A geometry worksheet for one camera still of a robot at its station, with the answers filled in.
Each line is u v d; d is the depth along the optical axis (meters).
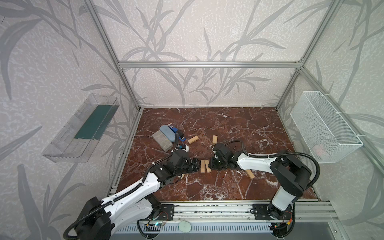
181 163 0.62
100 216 0.39
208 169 0.86
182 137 1.02
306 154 0.46
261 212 0.74
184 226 0.68
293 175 0.46
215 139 0.99
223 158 0.71
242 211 0.75
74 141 0.64
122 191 0.46
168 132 1.03
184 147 0.74
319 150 0.74
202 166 0.89
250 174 0.85
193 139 1.02
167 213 0.72
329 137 0.63
